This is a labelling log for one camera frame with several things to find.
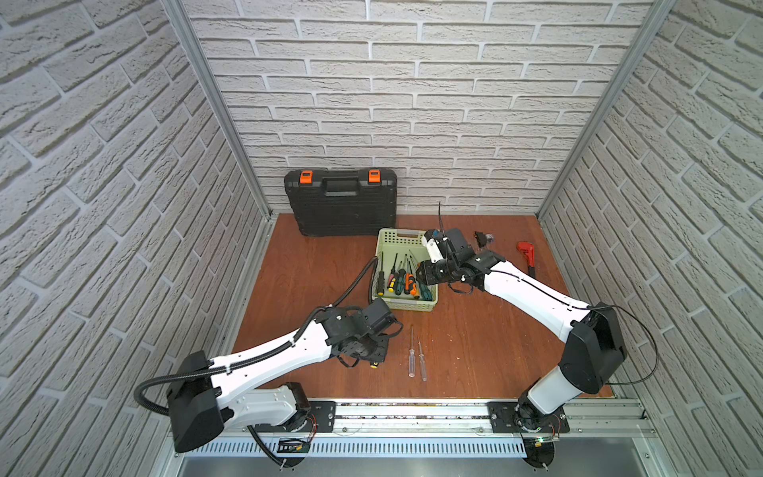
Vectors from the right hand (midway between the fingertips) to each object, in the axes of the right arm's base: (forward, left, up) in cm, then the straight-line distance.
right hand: (426, 272), depth 85 cm
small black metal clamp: (+22, -26, -14) cm, 37 cm away
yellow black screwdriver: (+5, +10, -11) cm, 15 cm away
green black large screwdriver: (0, -1, -12) cm, 12 cm away
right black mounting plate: (-36, -16, -15) cm, 42 cm away
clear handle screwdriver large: (-20, +6, -15) cm, 25 cm away
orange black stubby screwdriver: (+3, +5, -12) cm, 13 cm away
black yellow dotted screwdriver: (+6, +14, -12) cm, 19 cm away
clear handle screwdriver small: (-22, +3, -15) cm, 26 cm away
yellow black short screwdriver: (-24, +16, -5) cm, 29 cm away
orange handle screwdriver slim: (+6, +3, -12) cm, 14 cm away
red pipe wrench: (+16, -42, -14) cm, 47 cm away
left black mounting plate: (-33, +30, -14) cm, 47 cm away
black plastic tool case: (+27, +25, +5) cm, 37 cm away
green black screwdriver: (+6, +7, -12) cm, 15 cm away
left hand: (-20, +12, -5) cm, 24 cm away
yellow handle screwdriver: (+1, +2, -12) cm, 13 cm away
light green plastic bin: (+21, +5, -11) cm, 25 cm away
